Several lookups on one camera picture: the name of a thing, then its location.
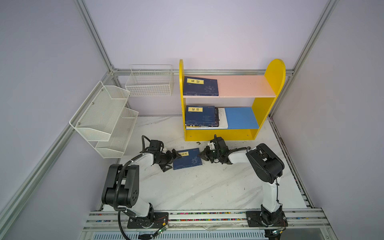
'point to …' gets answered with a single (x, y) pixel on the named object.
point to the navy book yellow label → (200, 116)
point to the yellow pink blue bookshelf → (217, 123)
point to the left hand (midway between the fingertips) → (176, 161)
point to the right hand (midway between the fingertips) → (196, 155)
